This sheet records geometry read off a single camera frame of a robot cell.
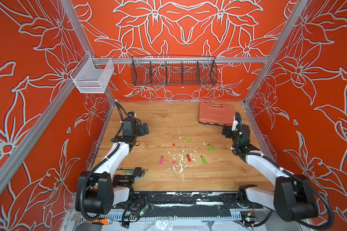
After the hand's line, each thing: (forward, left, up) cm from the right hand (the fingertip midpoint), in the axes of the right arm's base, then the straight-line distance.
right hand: (232, 123), depth 86 cm
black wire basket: (+37, +39, +14) cm, 55 cm away
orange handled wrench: (-49, +68, -15) cm, 85 cm away
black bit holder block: (-31, +64, -13) cm, 72 cm away
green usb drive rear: (-9, +12, -15) cm, 21 cm away
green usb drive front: (-17, +17, -15) cm, 28 cm away
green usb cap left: (-2, +29, -16) cm, 33 cm away
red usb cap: (-7, +36, -16) cm, 40 cm away
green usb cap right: (-4, +25, -15) cm, 29 cm away
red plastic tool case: (+18, +4, -11) cm, 21 cm away
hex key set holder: (-25, +57, -14) cm, 64 cm away
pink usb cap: (-19, +36, -16) cm, 44 cm away
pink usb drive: (-17, +43, -16) cm, 49 cm away
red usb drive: (-17, +26, -15) cm, 35 cm away
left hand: (-1, +57, -1) cm, 57 cm away
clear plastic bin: (+26, +91, +17) cm, 96 cm away
